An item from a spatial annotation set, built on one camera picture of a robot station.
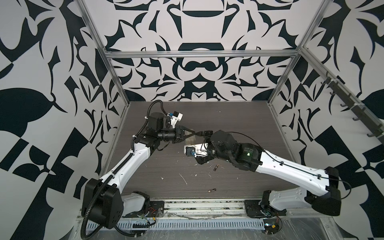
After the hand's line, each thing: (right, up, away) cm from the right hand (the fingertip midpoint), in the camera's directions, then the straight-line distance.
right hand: (195, 138), depth 67 cm
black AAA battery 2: (+8, -29, +13) cm, 33 cm away
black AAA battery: (+12, -20, +20) cm, 31 cm away
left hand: (0, +2, +4) cm, 5 cm away
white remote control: (-2, -2, +3) cm, 4 cm away
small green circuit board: (+35, -42, +4) cm, 55 cm away
